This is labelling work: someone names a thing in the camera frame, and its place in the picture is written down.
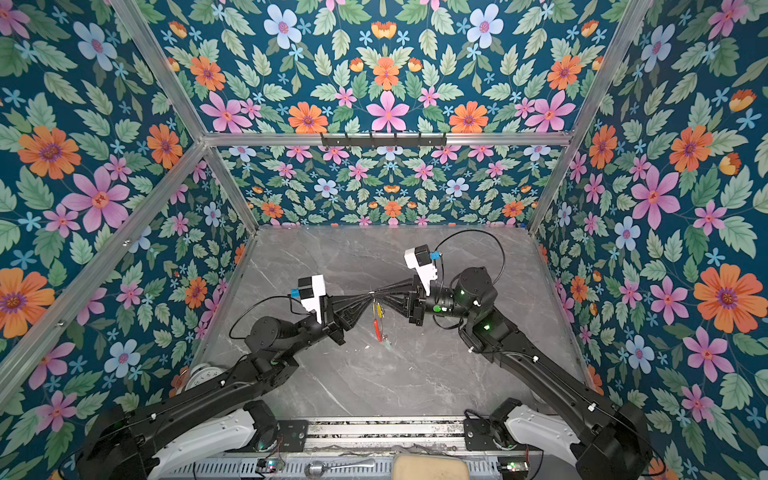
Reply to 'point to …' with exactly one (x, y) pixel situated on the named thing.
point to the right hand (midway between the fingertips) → (380, 294)
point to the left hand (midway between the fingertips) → (369, 297)
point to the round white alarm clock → (201, 373)
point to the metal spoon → (317, 469)
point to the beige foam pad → (429, 467)
